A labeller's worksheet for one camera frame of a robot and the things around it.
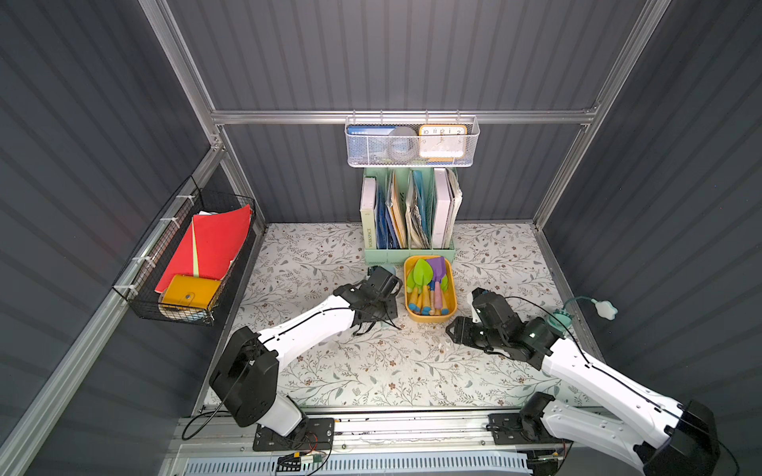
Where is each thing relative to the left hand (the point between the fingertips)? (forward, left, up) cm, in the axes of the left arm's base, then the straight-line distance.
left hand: (389, 307), depth 84 cm
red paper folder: (+7, +46, +19) cm, 50 cm away
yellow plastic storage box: (+8, -20, -5) cm, 22 cm away
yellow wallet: (-6, +45, +19) cm, 49 cm away
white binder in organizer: (+29, -18, +12) cm, 36 cm away
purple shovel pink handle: (+19, -17, -6) cm, 26 cm away
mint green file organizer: (+30, -7, +10) cm, 32 cm away
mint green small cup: (-3, -51, -2) cm, 51 cm away
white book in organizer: (+25, +6, +15) cm, 29 cm away
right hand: (-8, -18, +2) cm, 20 cm away
